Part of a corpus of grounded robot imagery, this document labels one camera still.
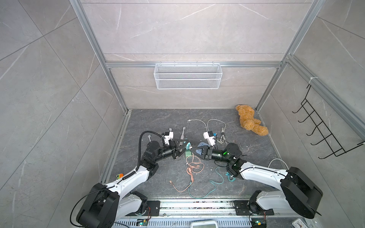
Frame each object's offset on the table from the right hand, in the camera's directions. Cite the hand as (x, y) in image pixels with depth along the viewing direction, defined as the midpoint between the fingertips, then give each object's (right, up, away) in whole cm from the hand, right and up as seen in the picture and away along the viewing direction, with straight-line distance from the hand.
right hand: (193, 152), depth 67 cm
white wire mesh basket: (+9, +48, +33) cm, 59 cm away
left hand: (-1, +4, +3) cm, 6 cm away
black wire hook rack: (+62, +4, -7) cm, 62 cm away
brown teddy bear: (+39, +15, +26) cm, 49 cm away
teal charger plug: (-2, +4, +4) cm, 6 cm away
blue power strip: (+8, 0, +28) cm, 29 cm away
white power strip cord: (+58, -10, +26) cm, 64 cm away
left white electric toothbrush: (-30, +4, +34) cm, 45 cm away
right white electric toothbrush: (-6, +4, +34) cm, 34 cm away
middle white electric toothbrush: (-12, +9, +9) cm, 17 cm away
